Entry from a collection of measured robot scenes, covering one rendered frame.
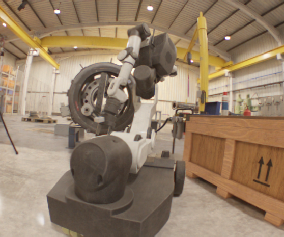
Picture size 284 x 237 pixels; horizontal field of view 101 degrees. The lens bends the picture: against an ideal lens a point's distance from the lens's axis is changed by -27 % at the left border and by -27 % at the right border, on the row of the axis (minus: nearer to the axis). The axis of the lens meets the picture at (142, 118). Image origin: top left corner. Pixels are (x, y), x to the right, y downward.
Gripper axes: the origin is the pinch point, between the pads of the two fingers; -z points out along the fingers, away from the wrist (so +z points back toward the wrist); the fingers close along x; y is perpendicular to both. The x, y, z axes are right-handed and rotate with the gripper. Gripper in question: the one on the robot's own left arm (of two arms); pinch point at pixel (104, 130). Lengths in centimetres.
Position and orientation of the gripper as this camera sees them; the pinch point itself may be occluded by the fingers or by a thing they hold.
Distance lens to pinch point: 92.9
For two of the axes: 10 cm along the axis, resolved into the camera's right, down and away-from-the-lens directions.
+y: -5.4, -3.4, -7.7
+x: -7.9, -1.1, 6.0
